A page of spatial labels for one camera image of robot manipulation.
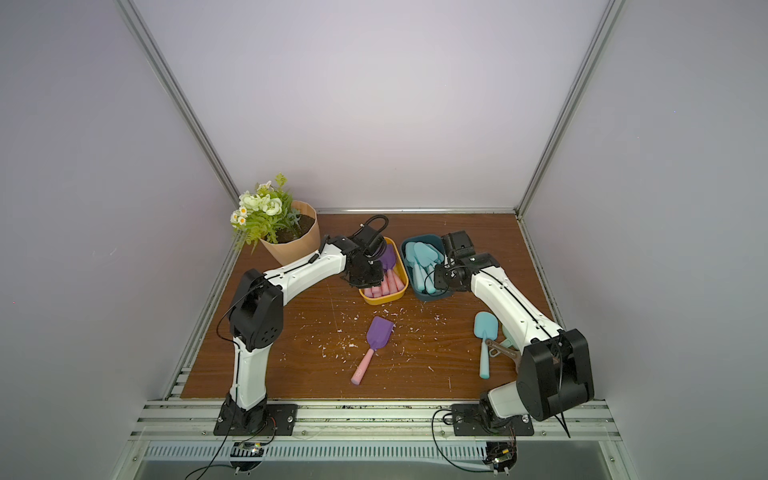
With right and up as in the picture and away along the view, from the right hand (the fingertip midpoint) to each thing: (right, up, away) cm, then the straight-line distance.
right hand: (447, 268), depth 85 cm
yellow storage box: (-22, -11, +4) cm, 24 cm away
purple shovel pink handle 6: (-21, -20, +2) cm, 29 cm away
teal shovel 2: (-3, +3, +16) cm, 16 cm away
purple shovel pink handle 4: (-16, -6, +9) cm, 19 cm away
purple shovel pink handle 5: (-19, -7, +7) cm, 21 cm away
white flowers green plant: (-52, +16, -5) cm, 54 cm away
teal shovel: (-8, -3, +11) cm, 14 cm away
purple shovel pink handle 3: (-21, -8, +4) cm, 23 cm away
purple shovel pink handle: (-18, +1, +14) cm, 23 cm away
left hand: (-18, -5, +6) cm, 20 cm away
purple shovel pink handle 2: (-24, -8, +4) cm, 25 cm away
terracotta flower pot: (-45, +8, +4) cm, 46 cm away
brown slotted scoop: (+14, -23, -2) cm, 27 cm away
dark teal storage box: (-1, +8, +19) cm, 21 cm away
